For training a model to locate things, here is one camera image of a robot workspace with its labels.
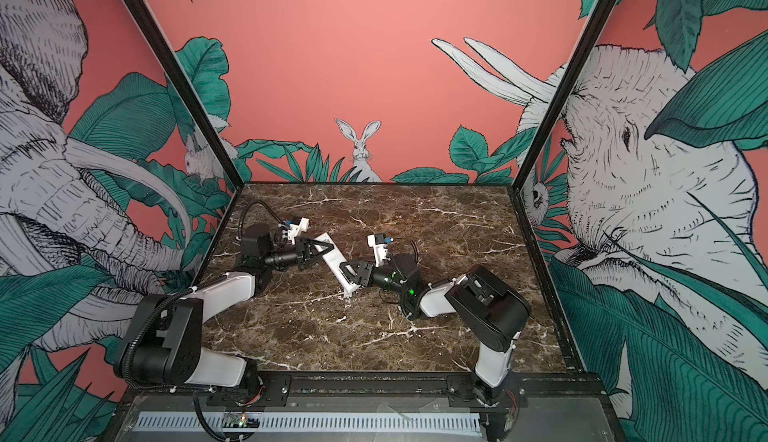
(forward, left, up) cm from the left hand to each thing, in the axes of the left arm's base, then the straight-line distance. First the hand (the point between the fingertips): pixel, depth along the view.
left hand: (330, 246), depth 79 cm
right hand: (-6, -2, -3) cm, 7 cm away
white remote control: (-3, -1, -3) cm, 4 cm away
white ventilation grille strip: (-38, +3, -19) cm, 42 cm away
